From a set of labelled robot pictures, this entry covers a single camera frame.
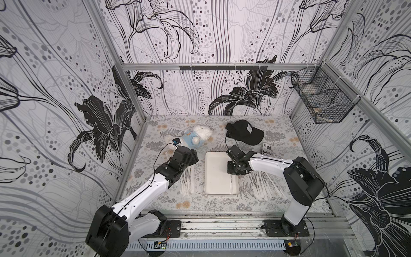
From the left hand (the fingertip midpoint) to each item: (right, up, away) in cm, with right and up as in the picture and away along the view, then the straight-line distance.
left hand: (194, 156), depth 84 cm
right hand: (+20, -9, +9) cm, 24 cm away
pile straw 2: (+38, -17, 0) cm, 42 cm away
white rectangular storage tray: (+13, -14, +4) cm, 19 cm away
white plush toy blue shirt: (0, +11, +13) cm, 17 cm away
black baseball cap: (+31, +14, +23) cm, 41 cm away
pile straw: (-4, -15, +3) cm, 16 cm away
